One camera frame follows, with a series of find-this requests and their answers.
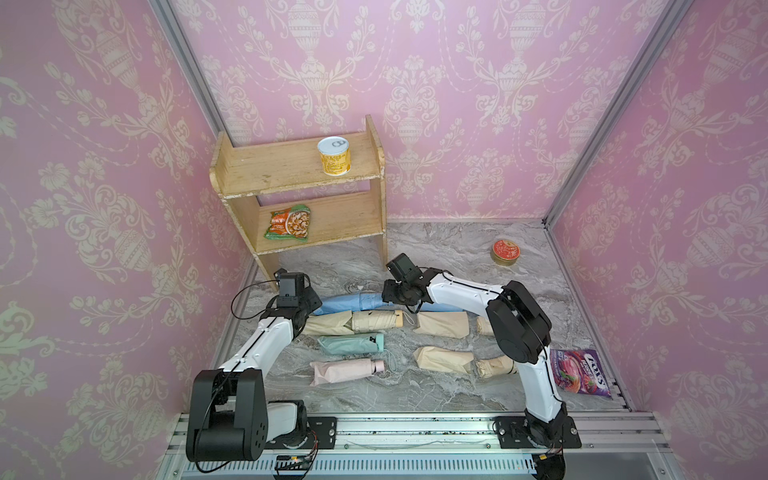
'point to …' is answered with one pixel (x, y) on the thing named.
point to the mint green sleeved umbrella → (352, 344)
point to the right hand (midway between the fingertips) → (388, 295)
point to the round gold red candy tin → (505, 252)
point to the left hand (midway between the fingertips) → (312, 297)
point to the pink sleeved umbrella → (324, 372)
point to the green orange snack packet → (292, 222)
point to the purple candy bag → (581, 371)
